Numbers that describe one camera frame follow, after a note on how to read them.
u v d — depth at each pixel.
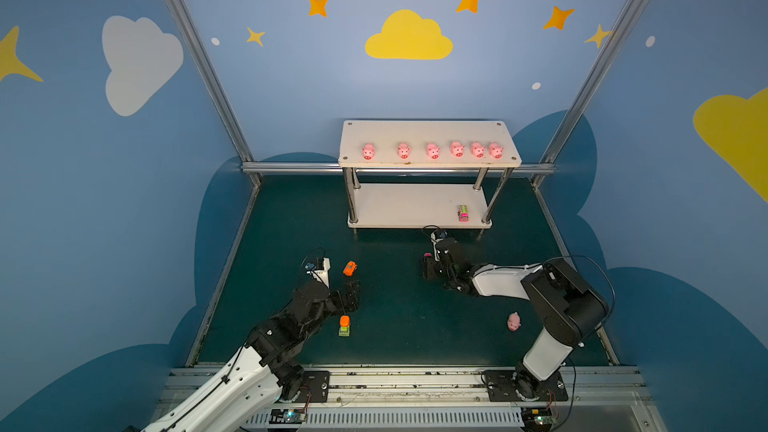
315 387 0.74
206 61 0.86
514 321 0.80
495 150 0.78
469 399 0.74
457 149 0.78
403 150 0.78
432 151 0.78
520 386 0.67
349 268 0.94
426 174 1.25
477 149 0.78
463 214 1.01
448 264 0.75
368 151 0.78
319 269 0.68
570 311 0.48
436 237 0.88
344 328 0.82
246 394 0.58
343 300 0.68
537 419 0.71
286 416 0.71
